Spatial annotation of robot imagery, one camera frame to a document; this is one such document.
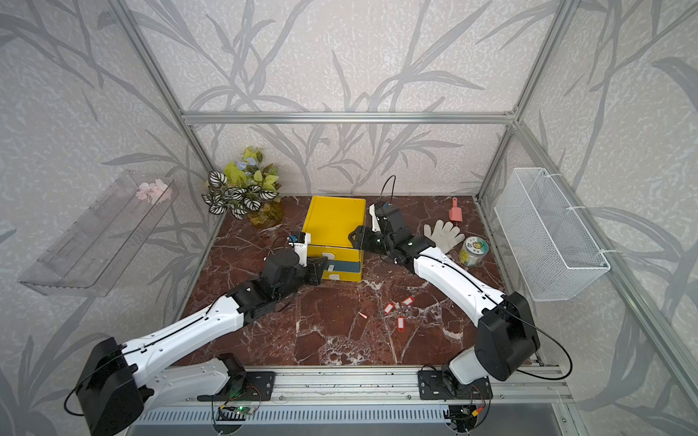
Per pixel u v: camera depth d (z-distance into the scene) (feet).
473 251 3.06
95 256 2.22
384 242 2.03
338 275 2.98
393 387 2.47
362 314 2.84
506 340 1.37
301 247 2.27
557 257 1.95
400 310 2.91
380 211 2.09
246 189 2.91
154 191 2.52
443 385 2.37
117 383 1.26
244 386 2.32
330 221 2.73
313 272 2.23
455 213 3.70
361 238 2.32
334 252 2.57
